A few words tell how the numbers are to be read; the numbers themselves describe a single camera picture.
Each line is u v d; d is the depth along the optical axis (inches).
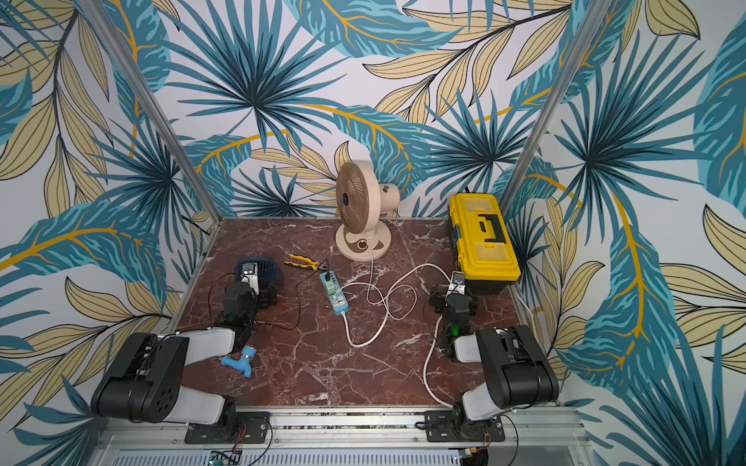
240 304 27.2
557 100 32.9
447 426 28.9
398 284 39.5
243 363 32.2
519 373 17.7
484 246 35.4
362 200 33.8
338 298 36.3
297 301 37.6
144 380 17.1
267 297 33.2
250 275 31.1
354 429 29.5
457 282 30.8
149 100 32.8
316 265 40.9
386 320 33.5
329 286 36.4
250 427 28.8
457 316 27.1
